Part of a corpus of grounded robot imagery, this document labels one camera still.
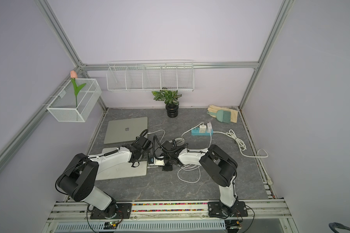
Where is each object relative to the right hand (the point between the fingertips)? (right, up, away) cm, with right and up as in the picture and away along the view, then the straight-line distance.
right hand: (160, 162), depth 91 cm
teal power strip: (+24, +18, +11) cm, 32 cm away
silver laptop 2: (-21, -4, -4) cm, 22 cm away
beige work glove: (+41, +36, +29) cm, 62 cm away
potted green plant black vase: (+6, +40, +1) cm, 40 cm away
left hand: (-12, +3, +1) cm, 12 cm away
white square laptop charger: (+28, +21, +7) cm, 35 cm away
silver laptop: (-29, +19, +17) cm, 39 cm away
